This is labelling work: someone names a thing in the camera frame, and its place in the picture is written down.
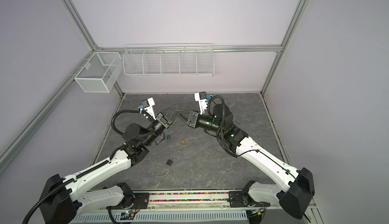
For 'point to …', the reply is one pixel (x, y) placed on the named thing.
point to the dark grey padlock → (170, 161)
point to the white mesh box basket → (101, 72)
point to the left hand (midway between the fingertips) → (180, 108)
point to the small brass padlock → (183, 141)
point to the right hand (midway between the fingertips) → (177, 115)
